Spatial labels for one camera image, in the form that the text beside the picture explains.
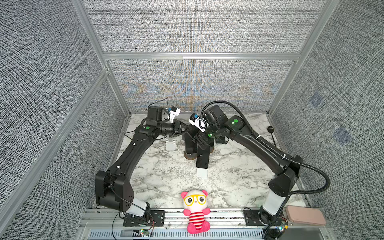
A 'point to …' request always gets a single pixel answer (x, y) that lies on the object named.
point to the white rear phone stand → (170, 146)
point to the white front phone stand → (202, 172)
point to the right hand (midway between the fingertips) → (198, 133)
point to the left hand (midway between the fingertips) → (190, 129)
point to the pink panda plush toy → (195, 201)
